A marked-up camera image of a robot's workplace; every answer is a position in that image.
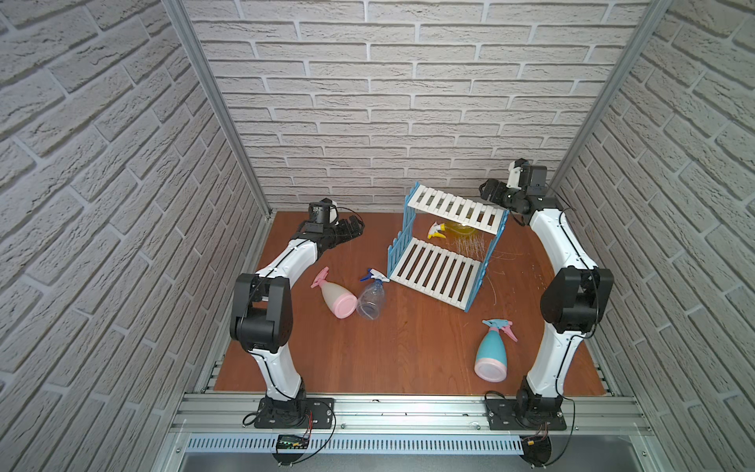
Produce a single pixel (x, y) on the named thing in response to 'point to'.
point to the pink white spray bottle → (341, 303)
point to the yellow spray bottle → (437, 229)
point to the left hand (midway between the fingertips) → (350, 220)
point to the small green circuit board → (291, 442)
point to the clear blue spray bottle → (371, 300)
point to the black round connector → (536, 448)
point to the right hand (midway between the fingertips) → (479, 187)
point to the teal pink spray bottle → (491, 363)
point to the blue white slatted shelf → (435, 269)
